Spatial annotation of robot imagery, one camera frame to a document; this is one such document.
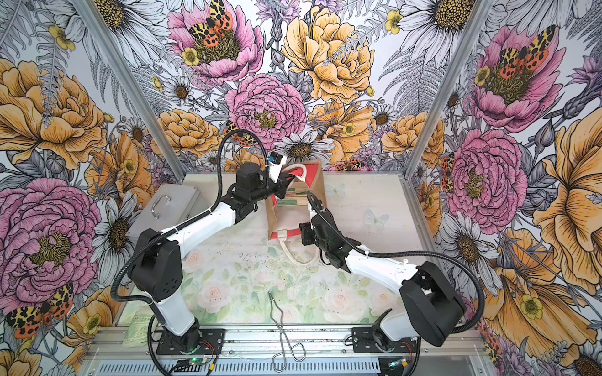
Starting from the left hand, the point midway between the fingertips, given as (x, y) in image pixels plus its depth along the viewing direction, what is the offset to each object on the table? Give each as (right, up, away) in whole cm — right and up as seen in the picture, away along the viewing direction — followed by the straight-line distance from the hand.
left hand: (292, 180), depth 85 cm
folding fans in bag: (-1, -7, +18) cm, 19 cm away
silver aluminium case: (-46, -8, +5) cm, 47 cm away
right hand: (+4, -18, +1) cm, 19 cm away
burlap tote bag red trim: (-4, -14, +15) cm, 21 cm away
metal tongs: (+2, -54, -11) cm, 55 cm away
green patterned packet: (-48, -47, -11) cm, 68 cm away
